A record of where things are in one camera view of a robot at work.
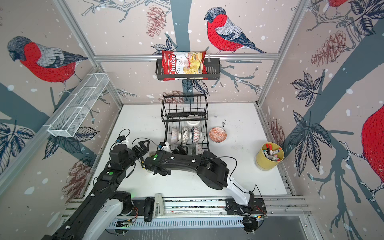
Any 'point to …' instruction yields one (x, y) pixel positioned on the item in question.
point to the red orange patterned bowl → (217, 134)
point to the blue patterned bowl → (195, 134)
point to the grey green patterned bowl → (196, 149)
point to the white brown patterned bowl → (185, 132)
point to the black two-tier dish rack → (186, 117)
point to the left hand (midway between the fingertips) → (143, 144)
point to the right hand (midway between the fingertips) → (180, 157)
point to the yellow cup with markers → (269, 156)
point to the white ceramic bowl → (191, 123)
